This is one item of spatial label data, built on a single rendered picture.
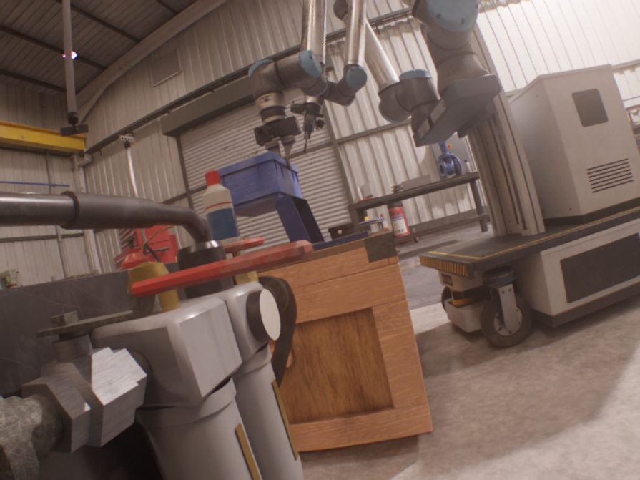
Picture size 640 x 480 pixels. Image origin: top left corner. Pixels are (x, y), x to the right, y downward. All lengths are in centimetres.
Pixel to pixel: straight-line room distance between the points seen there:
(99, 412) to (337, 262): 59
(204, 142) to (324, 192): 349
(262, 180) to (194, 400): 81
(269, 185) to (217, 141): 906
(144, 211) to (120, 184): 1180
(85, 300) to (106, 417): 11
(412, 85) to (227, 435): 161
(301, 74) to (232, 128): 877
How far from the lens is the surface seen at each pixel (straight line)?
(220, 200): 85
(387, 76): 191
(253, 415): 36
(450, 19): 114
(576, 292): 130
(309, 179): 889
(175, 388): 25
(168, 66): 1176
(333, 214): 871
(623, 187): 153
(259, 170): 101
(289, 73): 117
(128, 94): 1261
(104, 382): 21
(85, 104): 1377
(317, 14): 140
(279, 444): 39
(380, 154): 865
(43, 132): 1274
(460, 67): 126
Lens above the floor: 48
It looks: 2 degrees up
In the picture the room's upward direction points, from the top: 14 degrees counter-clockwise
